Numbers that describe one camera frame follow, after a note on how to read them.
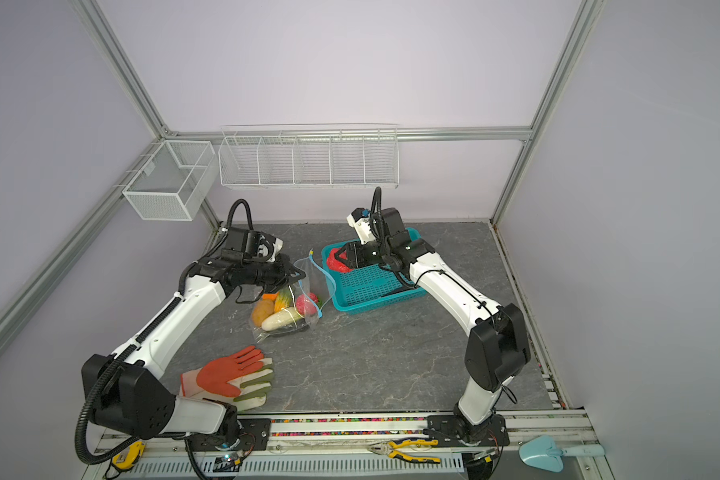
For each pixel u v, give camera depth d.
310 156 1.02
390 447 0.71
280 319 0.87
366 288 1.01
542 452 0.70
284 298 0.93
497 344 0.45
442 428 0.74
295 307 0.89
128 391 0.41
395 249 0.63
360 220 0.72
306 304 0.81
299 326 0.88
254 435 0.73
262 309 0.94
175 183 0.99
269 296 0.73
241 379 0.82
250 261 0.67
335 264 0.79
